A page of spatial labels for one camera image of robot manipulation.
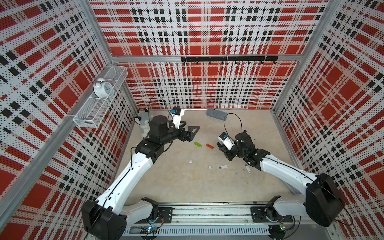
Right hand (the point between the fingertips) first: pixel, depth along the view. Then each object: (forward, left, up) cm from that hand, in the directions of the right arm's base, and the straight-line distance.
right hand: (224, 146), depth 84 cm
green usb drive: (+10, +15, -14) cm, 23 cm away
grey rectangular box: (+36, +2, -11) cm, 38 cm away
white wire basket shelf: (+22, +79, +11) cm, 83 cm away
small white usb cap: (-7, +8, -13) cm, 17 cm away
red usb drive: (+8, +8, -13) cm, 17 cm away
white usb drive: (-6, -1, -13) cm, 15 cm away
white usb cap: (-3, +20, -13) cm, 24 cm away
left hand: (+2, +16, +17) cm, 24 cm away
